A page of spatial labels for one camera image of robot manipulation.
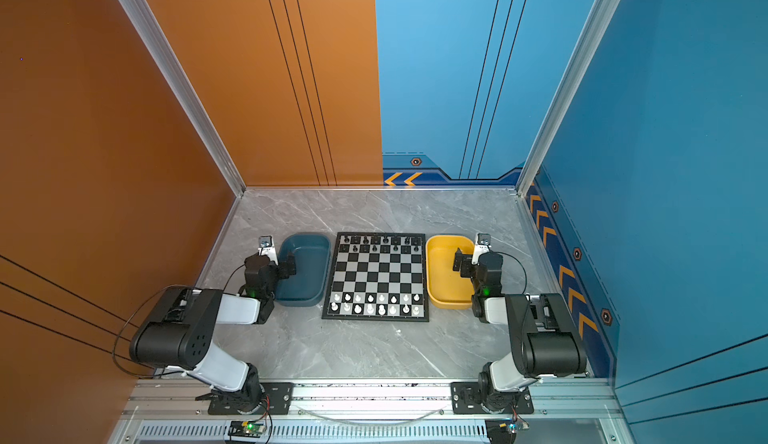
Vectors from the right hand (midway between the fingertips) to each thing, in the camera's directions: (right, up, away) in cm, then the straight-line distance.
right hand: (472, 250), depth 94 cm
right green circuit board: (+4, -39, -24) cm, 46 cm away
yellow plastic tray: (-8, -13, +2) cm, 15 cm away
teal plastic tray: (-52, -12, +4) cm, 54 cm away
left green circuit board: (-59, -40, -23) cm, 75 cm away
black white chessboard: (-30, -8, 0) cm, 31 cm away
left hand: (-63, 0, 0) cm, 63 cm away
